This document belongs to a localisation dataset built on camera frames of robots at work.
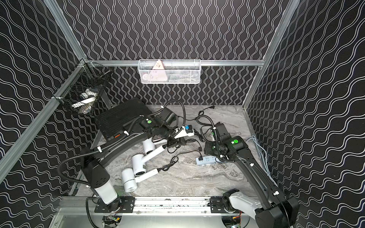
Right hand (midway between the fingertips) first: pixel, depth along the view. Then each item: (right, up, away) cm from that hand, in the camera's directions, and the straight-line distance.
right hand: (209, 148), depth 77 cm
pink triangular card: (-30, +46, +14) cm, 57 cm away
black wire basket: (-80, +33, +15) cm, 88 cm away
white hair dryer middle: (-41, -9, +8) cm, 43 cm away
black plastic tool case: (-59, +17, +28) cm, 67 cm away
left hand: (-13, +6, -3) cm, 15 cm away
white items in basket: (-66, +27, 0) cm, 71 cm away
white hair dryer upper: (-35, 0, +10) cm, 36 cm away
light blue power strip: (0, -9, +11) cm, 15 cm away
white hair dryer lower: (-43, -18, 0) cm, 46 cm away
